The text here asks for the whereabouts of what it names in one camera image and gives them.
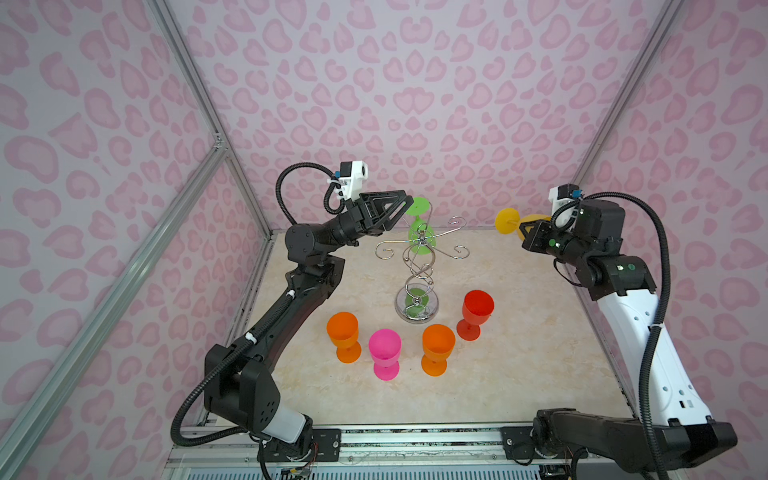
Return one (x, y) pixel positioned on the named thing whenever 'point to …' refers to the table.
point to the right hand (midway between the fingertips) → (523, 221)
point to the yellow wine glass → (508, 221)
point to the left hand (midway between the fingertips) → (409, 202)
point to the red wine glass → (477, 308)
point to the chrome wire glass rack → (417, 301)
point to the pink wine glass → (385, 348)
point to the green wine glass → (421, 234)
